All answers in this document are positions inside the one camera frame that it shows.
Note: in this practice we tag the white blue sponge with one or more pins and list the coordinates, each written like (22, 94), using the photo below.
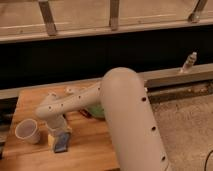
(61, 144)

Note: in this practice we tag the green bowl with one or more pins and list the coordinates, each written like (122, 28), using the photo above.
(96, 111)

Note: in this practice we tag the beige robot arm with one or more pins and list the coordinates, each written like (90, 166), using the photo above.
(129, 116)

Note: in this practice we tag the metal bracket left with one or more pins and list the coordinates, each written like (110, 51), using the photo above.
(47, 17)

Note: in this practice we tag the wooden table board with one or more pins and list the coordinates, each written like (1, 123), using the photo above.
(90, 148)

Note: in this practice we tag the small red object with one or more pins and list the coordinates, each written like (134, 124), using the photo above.
(85, 113)

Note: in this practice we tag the metal bracket right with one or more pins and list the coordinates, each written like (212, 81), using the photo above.
(194, 17)

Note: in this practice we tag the white patterned packet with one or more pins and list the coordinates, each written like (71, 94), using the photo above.
(71, 90)

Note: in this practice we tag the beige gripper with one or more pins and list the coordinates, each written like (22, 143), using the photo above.
(53, 135)

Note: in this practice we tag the metal bracket middle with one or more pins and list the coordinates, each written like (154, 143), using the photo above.
(114, 13)

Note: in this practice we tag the metal bracket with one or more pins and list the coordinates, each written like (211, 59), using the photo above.
(47, 17)
(114, 13)
(194, 17)

